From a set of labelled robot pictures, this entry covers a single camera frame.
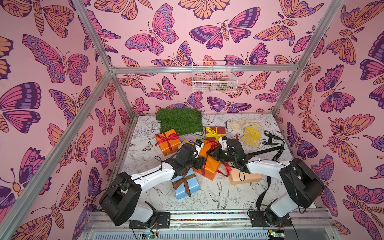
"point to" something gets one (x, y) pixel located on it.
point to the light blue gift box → (192, 182)
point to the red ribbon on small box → (173, 136)
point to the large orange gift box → (209, 168)
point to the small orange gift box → (169, 142)
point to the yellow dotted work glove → (253, 134)
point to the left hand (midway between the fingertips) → (204, 156)
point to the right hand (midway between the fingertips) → (206, 151)
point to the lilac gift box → (188, 137)
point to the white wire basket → (214, 76)
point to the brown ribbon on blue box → (175, 183)
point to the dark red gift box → (213, 133)
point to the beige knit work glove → (237, 125)
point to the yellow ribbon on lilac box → (187, 142)
